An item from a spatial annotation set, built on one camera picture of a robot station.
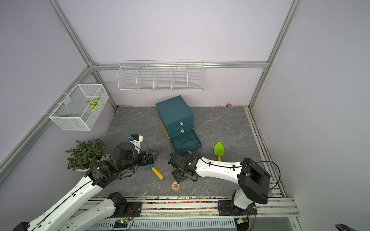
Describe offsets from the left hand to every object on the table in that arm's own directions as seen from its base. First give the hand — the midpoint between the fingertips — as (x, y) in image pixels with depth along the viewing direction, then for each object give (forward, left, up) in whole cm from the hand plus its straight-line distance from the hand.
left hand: (152, 154), depth 72 cm
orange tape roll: (-13, -10, -20) cm, 26 cm away
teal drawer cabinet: (+20, -14, +3) cm, 24 cm away
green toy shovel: (+9, -39, -19) cm, 44 cm away
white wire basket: (+25, +44, +7) cm, 51 cm away
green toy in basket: (+29, +34, +11) cm, 46 cm away
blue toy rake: (-4, -1, -18) cm, 19 cm away
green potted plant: (+1, +32, +3) cm, 32 cm away
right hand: (-5, -13, -15) cm, 20 cm away
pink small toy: (+52, -58, -20) cm, 80 cm away
